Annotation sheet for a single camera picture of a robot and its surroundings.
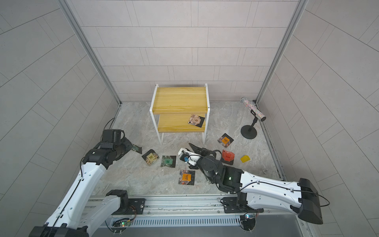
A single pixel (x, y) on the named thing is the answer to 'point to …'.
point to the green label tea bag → (169, 161)
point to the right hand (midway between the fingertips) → (189, 146)
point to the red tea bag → (227, 157)
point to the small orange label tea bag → (225, 140)
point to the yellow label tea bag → (150, 157)
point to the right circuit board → (247, 221)
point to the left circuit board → (121, 223)
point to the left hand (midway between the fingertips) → (133, 141)
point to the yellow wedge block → (245, 158)
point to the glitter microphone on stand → (248, 131)
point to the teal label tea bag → (136, 148)
